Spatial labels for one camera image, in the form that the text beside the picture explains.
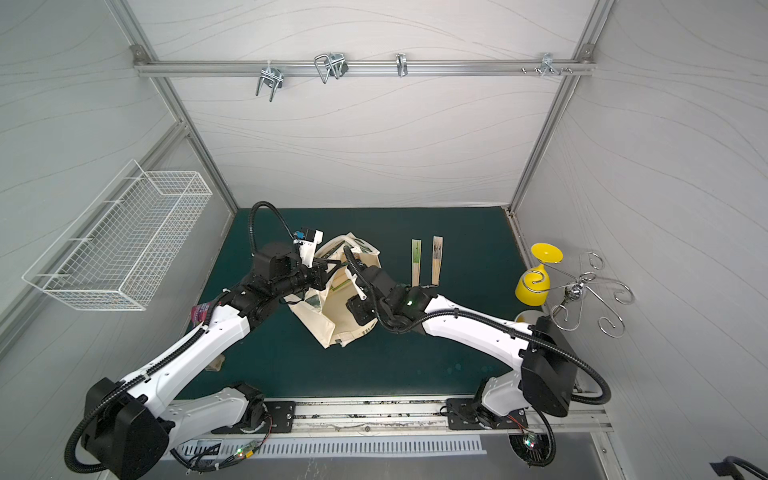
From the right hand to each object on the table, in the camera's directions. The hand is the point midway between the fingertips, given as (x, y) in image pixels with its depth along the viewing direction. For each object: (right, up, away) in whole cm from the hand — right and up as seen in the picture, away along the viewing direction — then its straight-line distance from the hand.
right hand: (353, 299), depth 77 cm
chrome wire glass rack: (+52, +5, -12) cm, 53 cm away
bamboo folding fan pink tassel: (+26, +8, +28) cm, 39 cm away
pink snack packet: (-48, -7, +12) cm, 50 cm away
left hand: (-4, +10, -1) cm, 10 cm away
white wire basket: (-54, +12, -10) cm, 56 cm away
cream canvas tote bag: (-6, -2, -7) cm, 9 cm away
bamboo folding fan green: (+19, +9, +27) cm, 34 cm away
